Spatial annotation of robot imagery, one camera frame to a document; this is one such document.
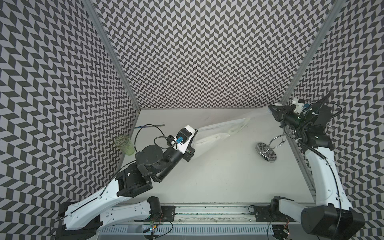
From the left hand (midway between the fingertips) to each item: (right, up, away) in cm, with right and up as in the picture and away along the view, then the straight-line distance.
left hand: (193, 132), depth 54 cm
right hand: (+34, +10, +14) cm, 38 cm away
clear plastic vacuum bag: (+5, -2, +14) cm, 15 cm away
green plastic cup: (-45, -9, +37) cm, 59 cm away
